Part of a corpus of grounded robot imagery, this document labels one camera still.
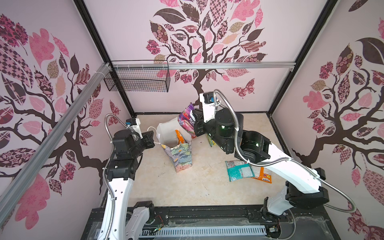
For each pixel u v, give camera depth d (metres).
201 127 0.47
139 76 0.95
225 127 0.35
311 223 0.72
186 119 0.57
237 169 0.86
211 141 0.44
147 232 0.72
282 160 0.38
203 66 0.93
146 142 0.61
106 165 0.48
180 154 0.77
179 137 0.90
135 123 0.60
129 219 0.55
